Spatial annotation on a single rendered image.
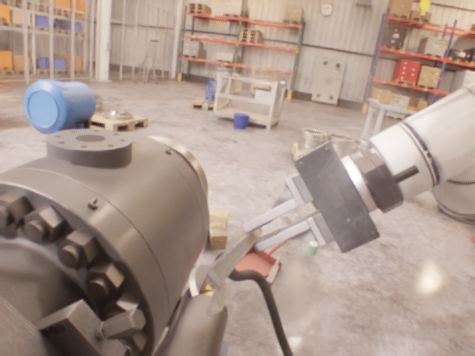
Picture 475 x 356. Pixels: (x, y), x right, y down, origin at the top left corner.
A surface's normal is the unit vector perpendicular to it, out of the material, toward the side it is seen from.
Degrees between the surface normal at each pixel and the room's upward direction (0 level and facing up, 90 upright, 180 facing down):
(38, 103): 90
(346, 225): 79
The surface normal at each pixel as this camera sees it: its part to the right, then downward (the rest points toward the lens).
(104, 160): 0.64, 0.35
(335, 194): -0.28, 0.10
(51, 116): -0.14, 0.32
